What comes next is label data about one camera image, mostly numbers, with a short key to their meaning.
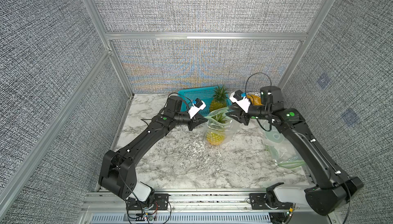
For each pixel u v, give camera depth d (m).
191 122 0.68
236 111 0.60
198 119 0.68
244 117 0.59
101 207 0.74
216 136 0.85
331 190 0.37
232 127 0.75
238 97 0.56
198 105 0.65
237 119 0.63
